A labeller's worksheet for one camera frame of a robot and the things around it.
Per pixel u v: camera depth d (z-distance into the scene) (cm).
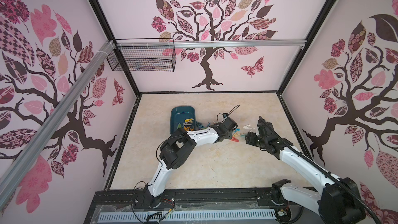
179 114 106
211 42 94
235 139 95
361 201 64
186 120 103
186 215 70
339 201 39
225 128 74
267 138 64
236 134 96
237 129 98
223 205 73
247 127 99
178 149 54
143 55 95
